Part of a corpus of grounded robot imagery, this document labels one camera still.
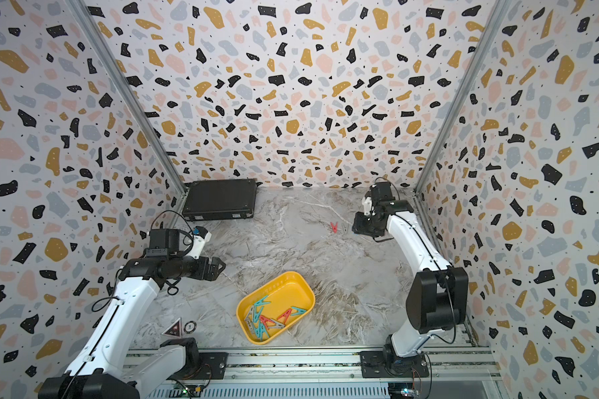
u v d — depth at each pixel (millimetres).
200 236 706
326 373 733
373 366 732
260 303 856
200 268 697
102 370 386
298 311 837
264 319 815
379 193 684
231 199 1167
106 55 768
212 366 731
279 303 862
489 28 743
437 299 450
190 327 815
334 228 1078
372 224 729
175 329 809
